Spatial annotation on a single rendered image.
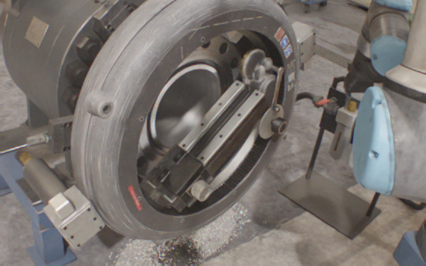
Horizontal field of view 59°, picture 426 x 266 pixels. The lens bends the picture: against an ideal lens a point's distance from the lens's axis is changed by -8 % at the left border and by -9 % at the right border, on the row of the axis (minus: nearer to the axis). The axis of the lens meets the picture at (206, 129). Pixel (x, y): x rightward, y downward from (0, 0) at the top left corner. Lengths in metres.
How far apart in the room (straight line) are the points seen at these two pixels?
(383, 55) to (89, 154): 0.64
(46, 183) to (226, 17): 0.60
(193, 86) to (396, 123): 0.87
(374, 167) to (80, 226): 0.67
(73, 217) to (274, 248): 0.91
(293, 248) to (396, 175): 1.13
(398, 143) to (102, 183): 0.62
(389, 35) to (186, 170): 0.55
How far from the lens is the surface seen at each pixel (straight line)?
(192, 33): 0.88
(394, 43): 0.84
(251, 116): 1.13
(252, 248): 1.61
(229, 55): 1.19
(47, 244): 1.44
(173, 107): 1.36
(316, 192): 1.99
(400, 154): 0.56
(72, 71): 1.14
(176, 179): 0.98
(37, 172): 1.12
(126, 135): 0.87
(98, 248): 1.55
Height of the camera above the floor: 1.12
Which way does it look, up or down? 29 degrees down
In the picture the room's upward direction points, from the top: 8 degrees clockwise
